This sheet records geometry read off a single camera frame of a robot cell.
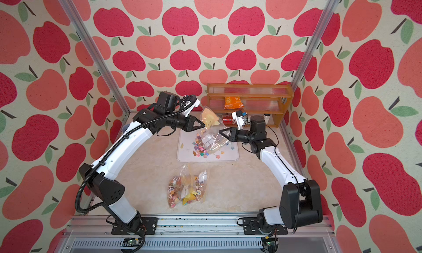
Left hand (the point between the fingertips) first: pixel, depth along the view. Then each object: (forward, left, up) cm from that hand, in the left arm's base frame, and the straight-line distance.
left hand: (205, 128), depth 70 cm
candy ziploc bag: (-18, +15, -29) cm, 38 cm away
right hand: (+3, -8, -9) cm, 12 cm away
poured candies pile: (+10, +4, -32) cm, 34 cm away
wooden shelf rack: (+45, -47, -22) cm, 69 cm away
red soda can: (+4, -10, +2) cm, 11 cm away
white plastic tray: (+15, +14, -32) cm, 38 cm away
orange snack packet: (+33, -17, -14) cm, 39 cm away
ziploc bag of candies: (+6, -2, -4) cm, 7 cm away
